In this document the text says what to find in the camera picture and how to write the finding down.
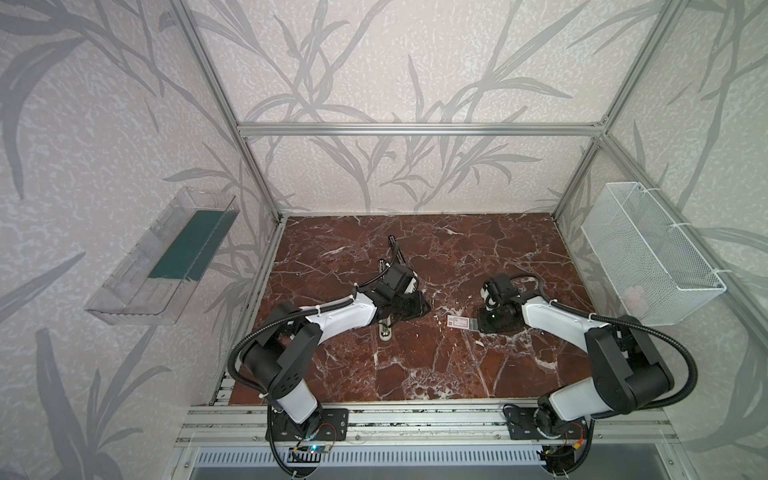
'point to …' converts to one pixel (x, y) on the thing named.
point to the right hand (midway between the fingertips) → (481, 316)
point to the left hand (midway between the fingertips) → (434, 301)
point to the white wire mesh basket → (658, 272)
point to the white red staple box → (461, 322)
